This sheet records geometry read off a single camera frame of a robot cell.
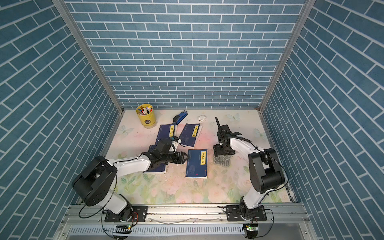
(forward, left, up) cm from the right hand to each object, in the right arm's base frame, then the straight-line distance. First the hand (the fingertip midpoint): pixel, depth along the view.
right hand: (222, 152), depth 94 cm
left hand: (-7, +21, +3) cm, 22 cm away
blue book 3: (-8, +16, -2) cm, 18 cm away
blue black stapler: (+25, +33, +2) cm, 41 cm away
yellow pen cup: (+19, +52, +11) cm, 57 cm away
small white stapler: (+29, +15, -1) cm, 33 cm away
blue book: (+15, +41, -1) cm, 43 cm away
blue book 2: (+14, +23, -1) cm, 26 cm away
